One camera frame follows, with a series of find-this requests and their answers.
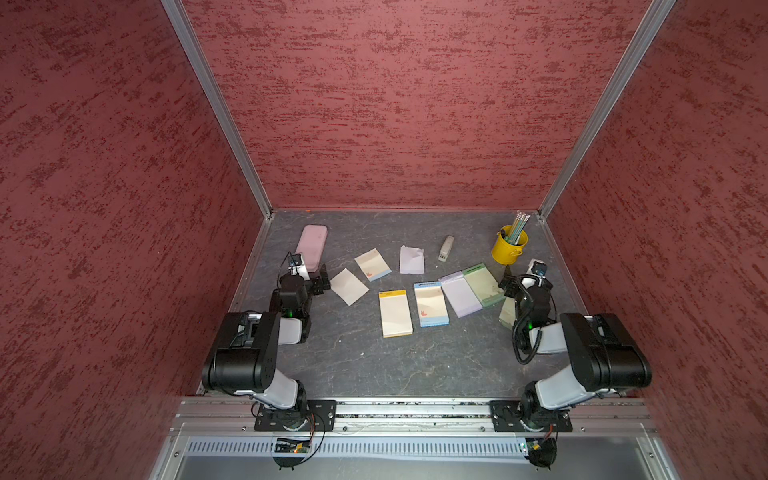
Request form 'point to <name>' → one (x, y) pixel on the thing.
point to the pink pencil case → (312, 246)
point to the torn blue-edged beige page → (373, 264)
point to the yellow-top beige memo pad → (395, 313)
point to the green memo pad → (485, 286)
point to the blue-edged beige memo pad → (432, 305)
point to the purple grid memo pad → (459, 294)
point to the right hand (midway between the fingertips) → (521, 272)
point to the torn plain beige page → (348, 287)
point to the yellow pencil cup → (504, 252)
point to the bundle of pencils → (517, 227)
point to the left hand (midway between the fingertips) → (311, 271)
